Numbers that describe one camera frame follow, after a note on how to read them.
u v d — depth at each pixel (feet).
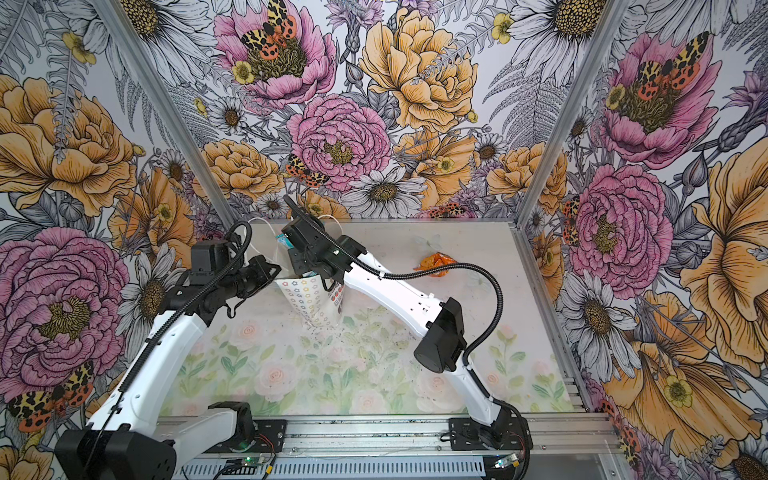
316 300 2.62
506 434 2.14
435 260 3.29
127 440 1.26
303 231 1.86
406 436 2.50
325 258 1.79
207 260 1.86
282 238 2.50
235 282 2.08
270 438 2.41
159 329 1.54
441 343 1.63
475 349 1.76
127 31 2.44
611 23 2.39
